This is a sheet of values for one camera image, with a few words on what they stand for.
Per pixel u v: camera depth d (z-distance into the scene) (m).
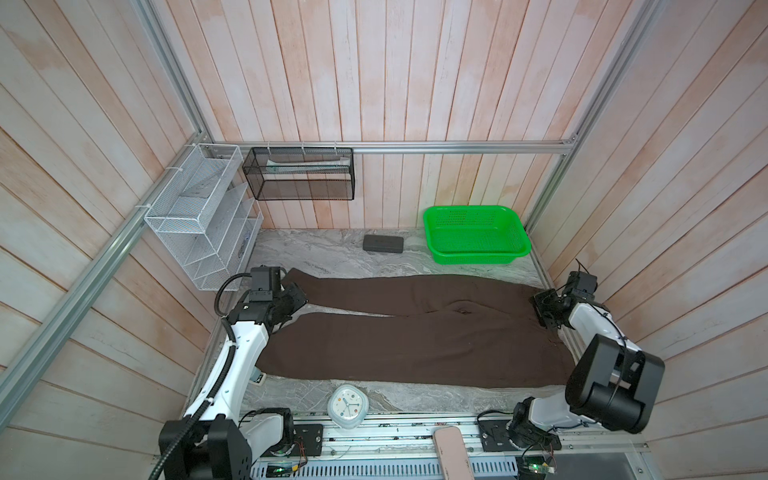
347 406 0.76
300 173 1.03
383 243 1.14
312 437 0.73
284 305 0.69
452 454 0.70
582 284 0.70
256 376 0.81
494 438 0.73
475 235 1.21
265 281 0.61
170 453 0.35
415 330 0.95
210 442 0.39
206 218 0.69
